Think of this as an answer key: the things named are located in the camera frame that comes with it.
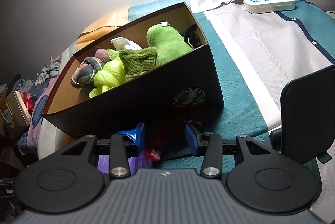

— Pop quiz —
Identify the red yarn toy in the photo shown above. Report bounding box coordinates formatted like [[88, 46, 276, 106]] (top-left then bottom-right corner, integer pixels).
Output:
[[144, 150, 162, 162]]

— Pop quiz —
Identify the purple cloth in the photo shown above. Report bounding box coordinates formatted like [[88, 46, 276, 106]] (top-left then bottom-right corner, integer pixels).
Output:
[[97, 153, 152, 176]]

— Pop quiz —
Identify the neon green mesh sponge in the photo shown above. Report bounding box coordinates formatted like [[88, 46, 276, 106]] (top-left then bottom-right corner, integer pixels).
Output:
[[89, 49, 125, 98]]

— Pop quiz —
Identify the green knitted cloth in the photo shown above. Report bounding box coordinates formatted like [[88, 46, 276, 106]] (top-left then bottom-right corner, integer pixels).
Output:
[[119, 48, 157, 82]]

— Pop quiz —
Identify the grey pink striped sock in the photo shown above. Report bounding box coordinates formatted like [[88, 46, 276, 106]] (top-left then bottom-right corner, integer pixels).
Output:
[[70, 57, 103, 88]]

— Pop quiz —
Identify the pink plush toy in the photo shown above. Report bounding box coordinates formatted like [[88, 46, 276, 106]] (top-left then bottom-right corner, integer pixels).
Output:
[[95, 49, 110, 63]]

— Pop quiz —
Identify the white towel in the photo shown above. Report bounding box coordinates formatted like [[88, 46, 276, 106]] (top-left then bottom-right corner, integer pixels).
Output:
[[110, 37, 142, 50]]

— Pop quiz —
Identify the green plush toy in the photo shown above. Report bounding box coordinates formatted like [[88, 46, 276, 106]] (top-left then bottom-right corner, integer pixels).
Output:
[[146, 21, 200, 66]]

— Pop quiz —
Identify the black brown cardboard box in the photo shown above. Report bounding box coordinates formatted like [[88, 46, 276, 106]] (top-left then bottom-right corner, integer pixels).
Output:
[[42, 3, 224, 139]]

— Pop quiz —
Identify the tan paper bag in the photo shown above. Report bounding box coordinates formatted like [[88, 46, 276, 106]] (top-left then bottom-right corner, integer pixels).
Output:
[[1, 91, 31, 139]]

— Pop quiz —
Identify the teal white patchwork bedsheet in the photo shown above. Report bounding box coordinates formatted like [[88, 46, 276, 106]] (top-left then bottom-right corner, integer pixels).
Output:
[[37, 0, 335, 222]]

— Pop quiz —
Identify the white power strip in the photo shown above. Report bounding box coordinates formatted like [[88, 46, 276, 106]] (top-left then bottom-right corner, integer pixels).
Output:
[[242, 0, 296, 14]]

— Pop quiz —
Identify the white knotted rope toy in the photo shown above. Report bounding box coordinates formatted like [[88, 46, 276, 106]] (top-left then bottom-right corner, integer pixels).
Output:
[[35, 56, 61, 86]]

